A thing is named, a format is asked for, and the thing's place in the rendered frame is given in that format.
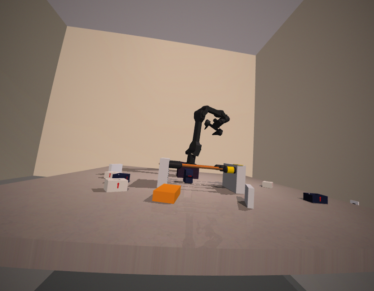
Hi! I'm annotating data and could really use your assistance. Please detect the white square block with hole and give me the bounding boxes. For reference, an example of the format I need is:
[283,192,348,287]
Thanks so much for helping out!
[104,171,120,178]

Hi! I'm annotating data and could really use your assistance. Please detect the orange rectangular bar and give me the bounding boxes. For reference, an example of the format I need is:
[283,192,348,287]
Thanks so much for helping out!
[152,184,181,204]

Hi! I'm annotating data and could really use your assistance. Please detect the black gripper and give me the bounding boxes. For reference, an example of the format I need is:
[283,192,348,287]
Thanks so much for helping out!
[204,120,223,136]

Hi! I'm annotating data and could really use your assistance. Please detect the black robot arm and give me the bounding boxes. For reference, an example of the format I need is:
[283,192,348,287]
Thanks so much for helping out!
[185,106,230,165]

